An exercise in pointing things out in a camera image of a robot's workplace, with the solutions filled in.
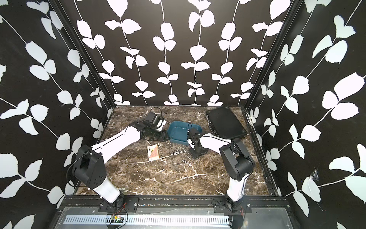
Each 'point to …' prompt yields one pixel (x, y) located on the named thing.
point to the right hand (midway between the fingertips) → (194, 152)
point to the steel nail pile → (180, 160)
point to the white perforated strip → (149, 220)
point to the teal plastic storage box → (177, 131)
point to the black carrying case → (226, 122)
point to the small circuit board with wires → (116, 218)
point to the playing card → (153, 152)
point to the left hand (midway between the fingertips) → (168, 136)
